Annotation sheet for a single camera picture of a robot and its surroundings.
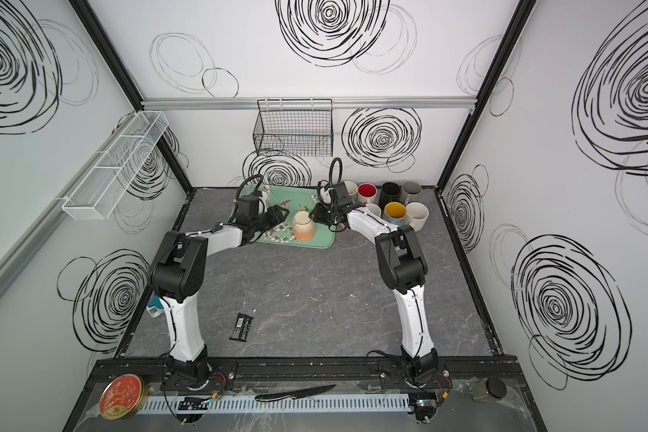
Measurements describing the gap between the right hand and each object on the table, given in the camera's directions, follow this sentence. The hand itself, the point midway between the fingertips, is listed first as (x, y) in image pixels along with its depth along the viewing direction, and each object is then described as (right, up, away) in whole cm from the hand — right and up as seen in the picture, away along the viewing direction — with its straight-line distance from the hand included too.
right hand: (312, 214), depth 99 cm
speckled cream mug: (+40, 0, +3) cm, 40 cm away
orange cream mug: (-3, -4, -2) cm, 6 cm away
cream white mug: (+22, +8, +10) cm, 25 cm away
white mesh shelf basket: (-57, +7, -25) cm, 62 cm away
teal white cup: (-46, -28, -19) cm, 57 cm away
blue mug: (+32, +1, +4) cm, 32 cm away
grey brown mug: (+39, +9, +7) cm, 41 cm away
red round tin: (-47, -46, -31) cm, 73 cm away
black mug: (+31, +9, +7) cm, 33 cm away
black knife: (-3, -48, -28) cm, 55 cm away
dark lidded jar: (+46, -41, -35) cm, 71 cm away
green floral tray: (-24, +1, -16) cm, 29 cm away
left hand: (-10, +1, +2) cm, 10 cm away
